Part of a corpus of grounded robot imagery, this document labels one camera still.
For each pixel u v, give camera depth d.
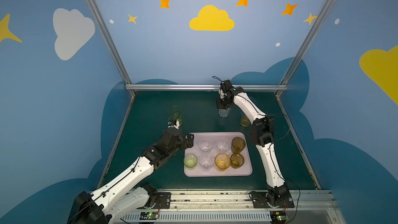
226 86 0.84
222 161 0.86
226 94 0.78
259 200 0.74
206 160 0.88
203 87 1.29
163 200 0.74
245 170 0.84
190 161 0.86
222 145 0.92
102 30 0.84
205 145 0.88
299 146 0.98
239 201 0.76
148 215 0.70
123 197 0.55
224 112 1.09
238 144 0.87
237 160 0.86
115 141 1.01
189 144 0.71
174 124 0.70
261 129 0.63
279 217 0.71
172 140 0.60
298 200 0.73
